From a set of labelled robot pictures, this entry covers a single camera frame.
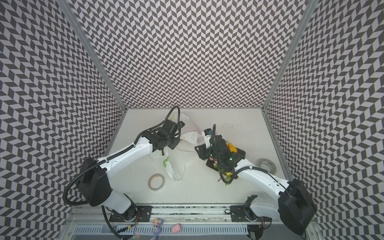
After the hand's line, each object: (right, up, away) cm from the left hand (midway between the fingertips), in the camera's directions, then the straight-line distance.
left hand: (173, 138), depth 85 cm
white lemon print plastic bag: (0, -12, +6) cm, 13 cm away
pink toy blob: (+4, -40, -17) cm, 43 cm away
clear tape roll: (+55, -16, +2) cm, 58 cm away
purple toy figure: (-4, -38, -18) cm, 43 cm away
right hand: (+15, -7, -5) cm, 17 cm away
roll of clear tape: (-9, -24, -3) cm, 26 cm away
